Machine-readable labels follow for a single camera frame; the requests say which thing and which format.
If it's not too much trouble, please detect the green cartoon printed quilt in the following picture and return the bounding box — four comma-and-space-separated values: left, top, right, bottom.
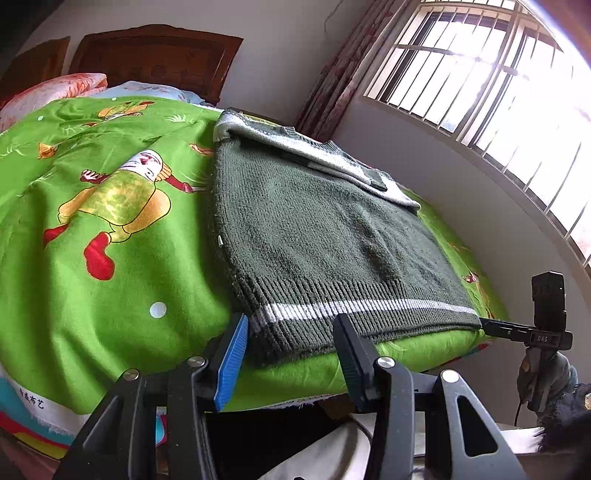
0, 96, 509, 414

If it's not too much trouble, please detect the thin wall cable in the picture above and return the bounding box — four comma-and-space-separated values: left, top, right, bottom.
323, 0, 343, 29

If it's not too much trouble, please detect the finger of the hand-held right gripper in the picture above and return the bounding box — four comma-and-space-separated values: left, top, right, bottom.
480, 318, 533, 342

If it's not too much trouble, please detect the colourful striped bed sheet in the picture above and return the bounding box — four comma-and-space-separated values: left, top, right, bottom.
0, 362, 167, 461

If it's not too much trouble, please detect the green knitted sweater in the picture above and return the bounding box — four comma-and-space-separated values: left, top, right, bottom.
210, 108, 483, 367

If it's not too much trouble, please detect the pink floral curtain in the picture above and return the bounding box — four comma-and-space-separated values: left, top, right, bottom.
295, 0, 407, 141

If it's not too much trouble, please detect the person's right hand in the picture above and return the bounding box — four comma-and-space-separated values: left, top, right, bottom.
517, 352, 579, 412

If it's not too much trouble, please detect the barred window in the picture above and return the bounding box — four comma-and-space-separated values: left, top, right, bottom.
362, 0, 591, 268

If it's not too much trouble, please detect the white cloth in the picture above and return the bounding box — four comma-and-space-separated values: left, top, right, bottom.
256, 411, 546, 480

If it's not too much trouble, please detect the blue floral pillow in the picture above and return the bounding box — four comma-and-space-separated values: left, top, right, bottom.
99, 80, 218, 107

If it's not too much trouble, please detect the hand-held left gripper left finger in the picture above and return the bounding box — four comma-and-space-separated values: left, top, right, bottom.
53, 313, 249, 480

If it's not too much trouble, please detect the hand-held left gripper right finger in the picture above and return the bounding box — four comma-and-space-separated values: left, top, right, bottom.
332, 314, 527, 480

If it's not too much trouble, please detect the large carved wooden headboard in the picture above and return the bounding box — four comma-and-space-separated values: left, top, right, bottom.
69, 25, 244, 104

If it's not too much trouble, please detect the pink floral quilt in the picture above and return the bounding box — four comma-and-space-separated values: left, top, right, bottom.
0, 73, 108, 132

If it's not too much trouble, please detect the wooden bed frame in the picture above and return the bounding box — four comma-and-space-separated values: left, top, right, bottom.
318, 394, 354, 418

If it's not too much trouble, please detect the small wooden headboard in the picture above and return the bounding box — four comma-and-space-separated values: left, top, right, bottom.
0, 37, 71, 100

